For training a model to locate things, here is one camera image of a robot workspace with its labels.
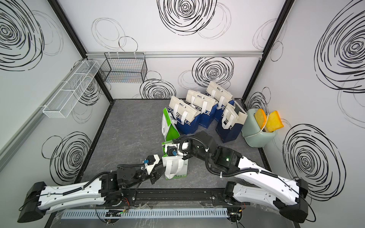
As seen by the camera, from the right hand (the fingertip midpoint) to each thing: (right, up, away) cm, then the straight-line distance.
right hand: (176, 137), depth 62 cm
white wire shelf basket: (-60, +15, +9) cm, 62 cm away
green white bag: (-1, -14, +2) cm, 14 cm away
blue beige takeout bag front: (+30, +7, +16) cm, 35 cm away
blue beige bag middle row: (+16, +16, +26) cm, 34 cm away
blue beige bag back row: (+28, +20, +28) cm, 44 cm away
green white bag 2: (-5, 0, +16) cm, 17 cm away
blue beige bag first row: (+5, +8, +20) cm, 22 cm away
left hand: (-5, -14, +6) cm, 16 cm away
